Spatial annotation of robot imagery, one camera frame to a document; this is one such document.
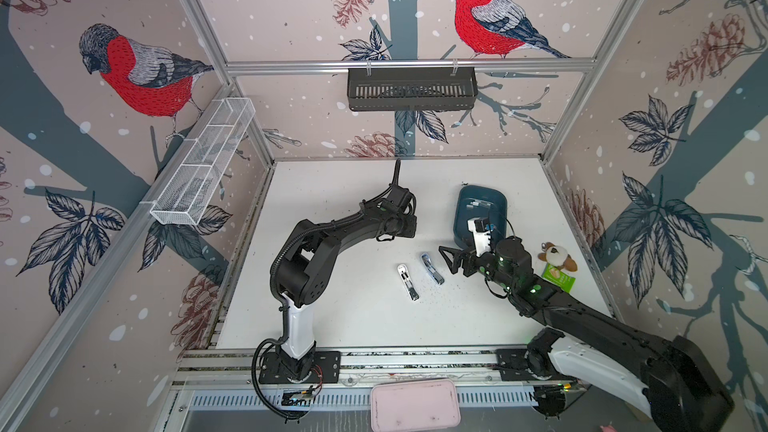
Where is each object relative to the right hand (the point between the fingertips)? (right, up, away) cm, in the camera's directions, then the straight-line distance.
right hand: (450, 246), depth 80 cm
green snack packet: (+34, -11, +7) cm, 37 cm away
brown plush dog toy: (+35, -5, +10) cm, 37 cm away
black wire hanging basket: (-11, +52, +27) cm, 60 cm away
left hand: (-9, +3, +13) cm, 16 cm away
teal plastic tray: (+16, +11, +27) cm, 33 cm away
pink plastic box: (-11, -34, -13) cm, 38 cm away
